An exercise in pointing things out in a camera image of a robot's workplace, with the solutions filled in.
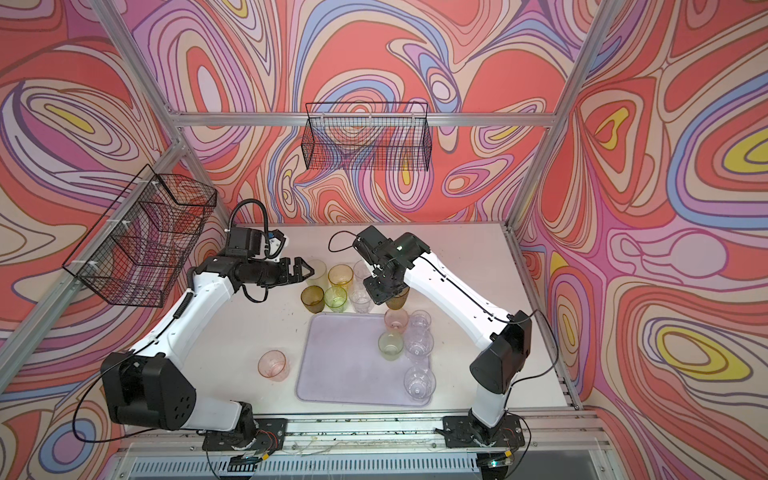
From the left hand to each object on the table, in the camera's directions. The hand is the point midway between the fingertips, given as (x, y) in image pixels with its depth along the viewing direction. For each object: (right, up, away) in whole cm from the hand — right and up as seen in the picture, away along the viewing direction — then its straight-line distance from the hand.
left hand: (305, 273), depth 82 cm
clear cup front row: (+14, -10, +16) cm, 24 cm away
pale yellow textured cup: (+2, -1, +9) cm, 9 cm away
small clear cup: (+33, -14, +6) cm, 36 cm away
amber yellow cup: (+8, -2, +14) cm, 16 cm away
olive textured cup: (-1, -9, +14) cm, 17 cm away
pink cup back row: (+26, -15, +9) cm, 31 cm away
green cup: (+6, -9, +14) cm, 18 cm away
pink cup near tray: (-10, -26, +2) cm, 28 cm away
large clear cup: (+32, -30, -1) cm, 44 cm away
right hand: (+23, -6, -6) cm, 24 cm away
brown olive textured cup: (+26, -7, -4) cm, 27 cm away
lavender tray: (+8, -27, +5) cm, 28 cm away
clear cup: (+32, -22, +6) cm, 39 cm away
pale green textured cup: (+24, -21, +4) cm, 32 cm away
